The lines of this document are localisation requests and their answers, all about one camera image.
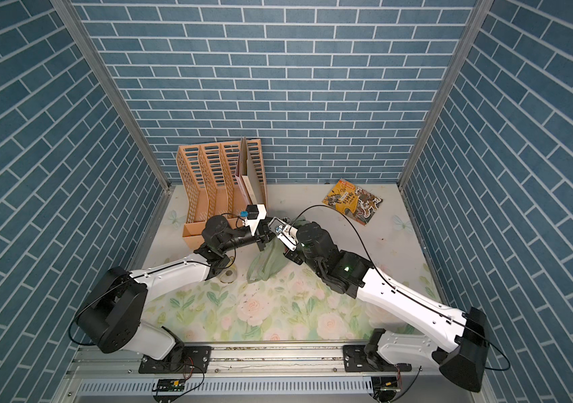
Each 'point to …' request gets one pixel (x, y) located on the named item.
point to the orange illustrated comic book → (353, 201)
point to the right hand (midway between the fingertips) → (293, 228)
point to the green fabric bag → (270, 259)
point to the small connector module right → (385, 384)
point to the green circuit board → (169, 385)
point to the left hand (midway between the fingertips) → (291, 226)
